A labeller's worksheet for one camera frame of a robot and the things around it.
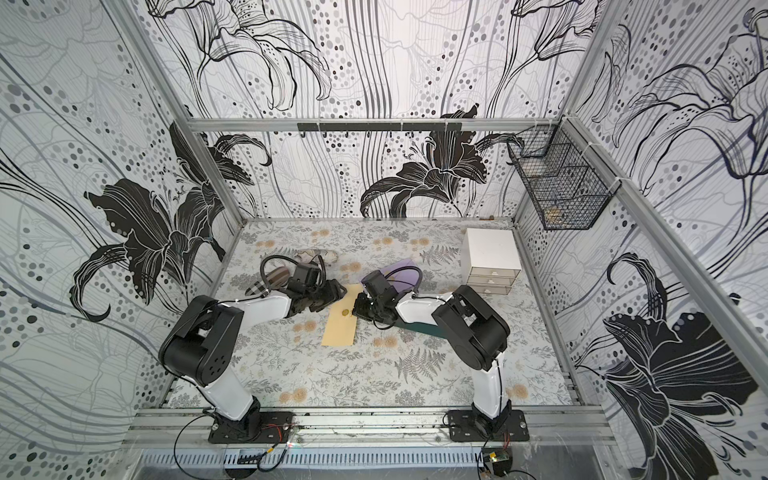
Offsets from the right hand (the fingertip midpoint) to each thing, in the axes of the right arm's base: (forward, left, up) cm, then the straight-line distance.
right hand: (355, 308), depth 93 cm
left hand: (+4, +4, 0) cm, 6 cm away
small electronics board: (-38, -38, -3) cm, 54 cm away
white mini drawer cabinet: (+11, -42, +10) cm, 45 cm away
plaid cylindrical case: (+9, +28, +3) cm, 29 cm away
